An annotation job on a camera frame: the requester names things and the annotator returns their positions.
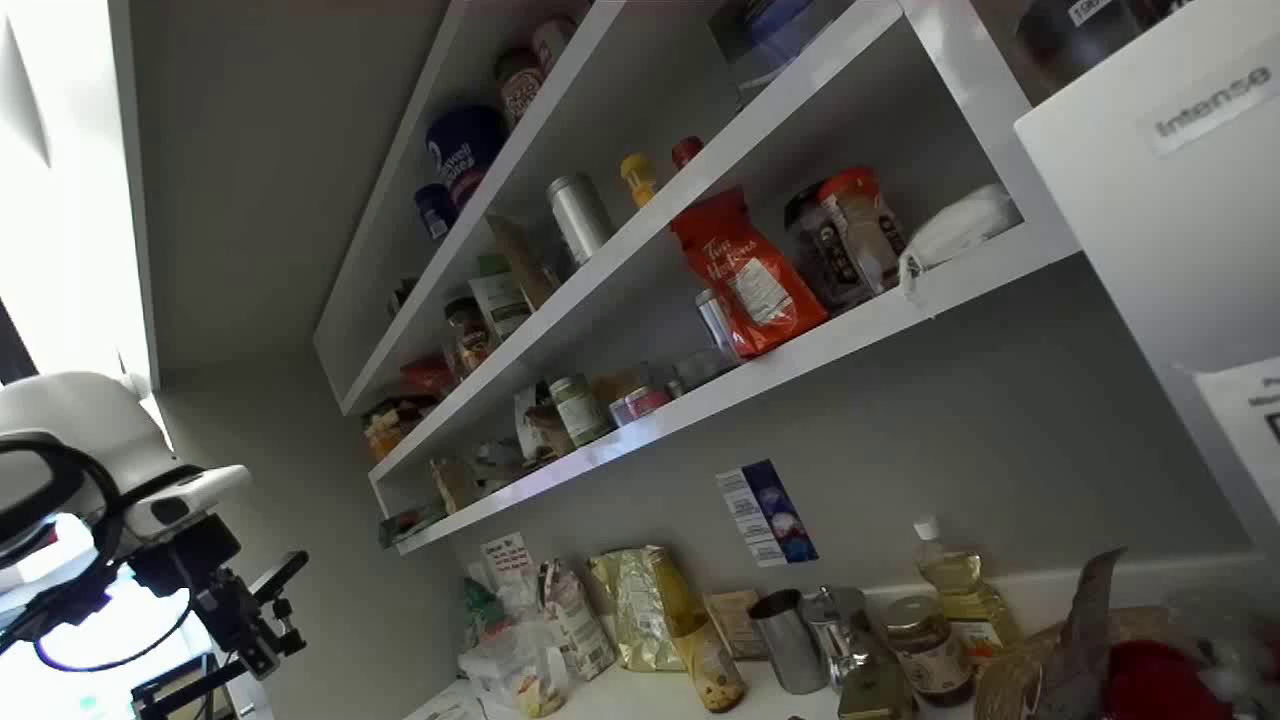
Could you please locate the amber honey bottle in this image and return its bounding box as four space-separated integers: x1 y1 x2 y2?
818 168 904 294

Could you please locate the blue white leaflet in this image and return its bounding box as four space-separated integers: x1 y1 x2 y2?
717 461 816 567

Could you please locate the yellow small bottle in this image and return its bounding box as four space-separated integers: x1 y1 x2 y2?
621 154 659 208

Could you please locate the white plastic bag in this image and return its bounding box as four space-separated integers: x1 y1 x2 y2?
904 183 1021 275

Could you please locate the gold foil bag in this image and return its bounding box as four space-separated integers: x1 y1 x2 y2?
586 544 703 673

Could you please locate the silver cylinder can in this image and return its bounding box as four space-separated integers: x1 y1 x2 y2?
549 171 611 263

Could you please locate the blue canister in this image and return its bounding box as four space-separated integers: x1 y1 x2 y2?
427 103 506 208

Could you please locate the silver metal can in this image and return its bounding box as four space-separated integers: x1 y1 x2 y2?
697 287 738 365

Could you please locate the white wall shelf unit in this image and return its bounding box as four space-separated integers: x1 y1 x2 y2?
313 0 1075 554

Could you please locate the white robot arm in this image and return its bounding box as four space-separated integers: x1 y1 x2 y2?
0 372 309 720

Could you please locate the pink round tin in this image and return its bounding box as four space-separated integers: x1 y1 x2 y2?
609 388 670 429

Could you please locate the glass jar brown spread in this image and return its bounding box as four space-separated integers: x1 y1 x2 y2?
885 595 976 709

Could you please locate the orange snack packet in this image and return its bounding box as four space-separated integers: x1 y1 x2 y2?
670 190 829 362

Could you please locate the cooking oil bottle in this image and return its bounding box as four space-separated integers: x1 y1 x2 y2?
911 515 1021 665

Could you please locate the white labelled canister orange lid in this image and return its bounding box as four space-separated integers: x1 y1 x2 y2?
784 190 869 313

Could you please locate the green lid white jar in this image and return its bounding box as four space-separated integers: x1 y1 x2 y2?
549 375 611 447

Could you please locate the steel cup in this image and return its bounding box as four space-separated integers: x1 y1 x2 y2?
747 589 829 697

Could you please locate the red cloth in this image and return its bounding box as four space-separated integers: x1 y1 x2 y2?
1105 639 1232 720

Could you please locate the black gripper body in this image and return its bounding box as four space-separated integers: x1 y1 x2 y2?
126 515 309 720

